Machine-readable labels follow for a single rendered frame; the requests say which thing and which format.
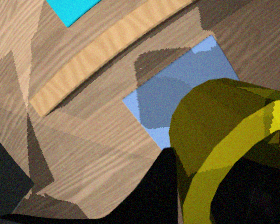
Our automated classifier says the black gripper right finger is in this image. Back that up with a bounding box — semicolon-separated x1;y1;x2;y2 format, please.
211;157;280;224

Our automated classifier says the yellow cup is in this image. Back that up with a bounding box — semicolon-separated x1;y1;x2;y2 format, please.
168;77;280;224

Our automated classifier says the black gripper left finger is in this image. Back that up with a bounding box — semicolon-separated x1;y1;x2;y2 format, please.
0;147;179;224

